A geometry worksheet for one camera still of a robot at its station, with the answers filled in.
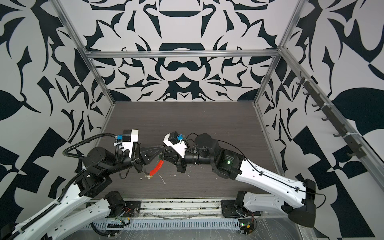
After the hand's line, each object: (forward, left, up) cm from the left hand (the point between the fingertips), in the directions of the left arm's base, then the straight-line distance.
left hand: (162, 146), depth 52 cm
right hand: (-2, +1, -5) cm, 5 cm away
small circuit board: (-21, -35, -40) cm, 57 cm away
